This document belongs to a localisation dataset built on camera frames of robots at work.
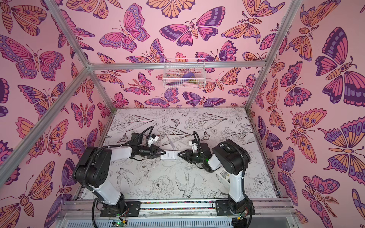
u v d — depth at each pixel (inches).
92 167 18.8
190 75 37.6
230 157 20.9
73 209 30.2
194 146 35.3
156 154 32.5
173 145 38.3
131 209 28.9
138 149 30.8
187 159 32.3
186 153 34.0
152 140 34.4
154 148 31.9
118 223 28.5
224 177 32.6
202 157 30.6
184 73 38.0
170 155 34.6
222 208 28.7
